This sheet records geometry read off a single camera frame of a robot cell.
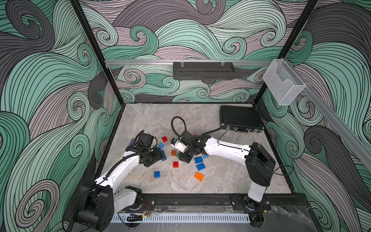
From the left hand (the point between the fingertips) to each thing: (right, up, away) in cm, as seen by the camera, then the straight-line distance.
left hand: (160, 156), depth 83 cm
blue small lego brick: (-2, -10, -2) cm, 10 cm away
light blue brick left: (-1, +4, +11) cm, 12 cm away
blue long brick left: (+2, -2, +7) cm, 7 cm away
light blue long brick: (+28, -1, +6) cm, 29 cm away
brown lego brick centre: (+7, +1, +7) cm, 10 cm away
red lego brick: (+9, -5, +2) cm, 11 cm away
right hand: (+12, 0, 0) cm, 12 cm away
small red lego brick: (+1, +8, +12) cm, 15 cm away
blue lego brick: (+23, -3, +4) cm, 24 cm away
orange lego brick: (+23, -11, -2) cm, 26 cm away
